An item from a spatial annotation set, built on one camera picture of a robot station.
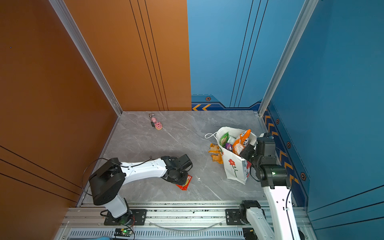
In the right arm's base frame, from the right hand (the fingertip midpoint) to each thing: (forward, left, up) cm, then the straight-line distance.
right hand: (243, 147), depth 71 cm
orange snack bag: (+2, +1, +2) cm, 3 cm away
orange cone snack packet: (+7, +10, -24) cm, 27 cm away
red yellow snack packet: (-11, +29, -23) cm, 39 cm away
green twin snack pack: (+10, +7, -7) cm, 14 cm away
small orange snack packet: (+13, +11, -23) cm, 29 cm away
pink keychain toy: (+32, +52, -20) cm, 64 cm away
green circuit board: (-31, +59, -25) cm, 71 cm away
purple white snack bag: (+4, +6, -6) cm, 10 cm away
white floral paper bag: (-7, +3, -8) cm, 11 cm away
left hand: (-8, +30, -24) cm, 39 cm away
